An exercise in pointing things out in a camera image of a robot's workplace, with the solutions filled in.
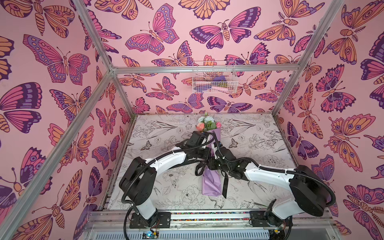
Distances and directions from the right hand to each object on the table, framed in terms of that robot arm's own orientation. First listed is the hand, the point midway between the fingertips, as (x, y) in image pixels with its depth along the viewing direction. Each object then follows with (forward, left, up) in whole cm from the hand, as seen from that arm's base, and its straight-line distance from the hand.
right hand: (206, 158), depth 84 cm
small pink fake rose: (+30, -10, -5) cm, 32 cm away
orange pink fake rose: (+29, +3, -5) cm, 29 cm away
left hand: (+3, -4, +1) cm, 5 cm away
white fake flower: (+32, -1, -1) cm, 32 cm away
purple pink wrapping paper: (-10, -3, -6) cm, 12 cm away
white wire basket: (+45, -6, +24) cm, 51 cm away
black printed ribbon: (-9, -11, -10) cm, 18 cm away
